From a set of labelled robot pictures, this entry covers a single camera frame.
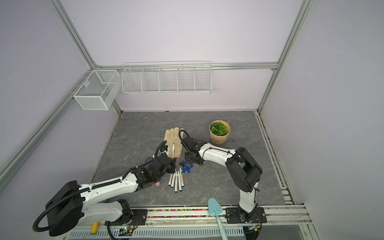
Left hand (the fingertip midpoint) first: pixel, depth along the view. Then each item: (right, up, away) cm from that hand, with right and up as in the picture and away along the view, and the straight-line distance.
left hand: (175, 161), depth 83 cm
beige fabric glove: (-6, +12, +22) cm, 26 cm away
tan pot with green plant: (+26, +17, +11) cm, 33 cm away
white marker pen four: (0, -12, +1) cm, 12 cm away
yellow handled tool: (-36, -28, -13) cm, 48 cm away
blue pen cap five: (+9, -4, +8) cm, 13 cm away
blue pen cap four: (+7, -7, +6) cm, 11 cm away
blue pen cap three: (+6, -5, +8) cm, 12 cm away
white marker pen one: (-1, +6, 0) cm, 6 cm away
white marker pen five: (+3, -15, -1) cm, 15 cm away
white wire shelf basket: (-8, +52, +15) cm, 55 cm away
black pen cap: (+4, -4, +8) cm, 10 cm away
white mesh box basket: (-53, +41, +11) cm, 68 cm away
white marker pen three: (-2, -11, +2) cm, 11 cm away
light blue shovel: (+21, -21, -9) cm, 31 cm away
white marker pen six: (+3, -10, +3) cm, 11 cm away
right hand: (+9, -1, +8) cm, 12 cm away
